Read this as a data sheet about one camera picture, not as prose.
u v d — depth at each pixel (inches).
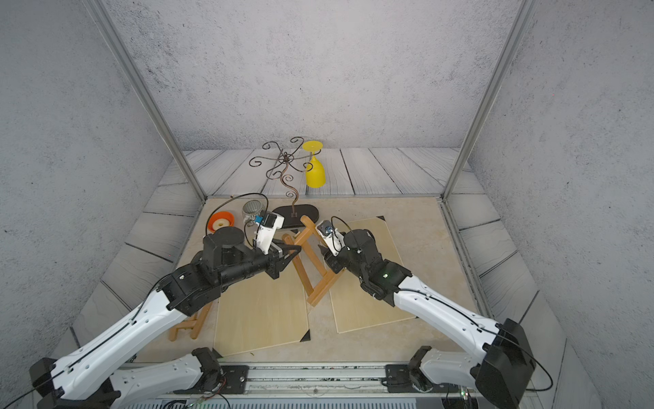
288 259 24.8
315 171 38.0
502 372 14.6
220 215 42.4
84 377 15.1
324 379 29.3
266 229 21.9
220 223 42.3
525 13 27.6
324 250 25.9
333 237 23.8
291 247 24.8
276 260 21.8
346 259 25.1
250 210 45.2
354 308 34.0
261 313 34.1
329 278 29.3
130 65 31.6
